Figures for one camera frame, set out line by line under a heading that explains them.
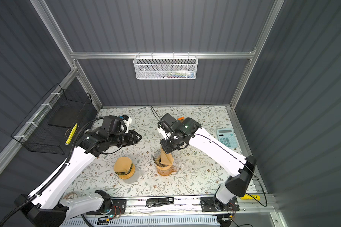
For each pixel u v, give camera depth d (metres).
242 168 0.41
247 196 0.75
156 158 0.77
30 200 0.37
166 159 0.71
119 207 0.72
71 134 0.71
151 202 0.70
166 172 0.84
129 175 0.75
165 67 1.24
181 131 0.46
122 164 0.74
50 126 0.72
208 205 0.72
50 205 0.39
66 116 0.75
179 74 0.93
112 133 0.54
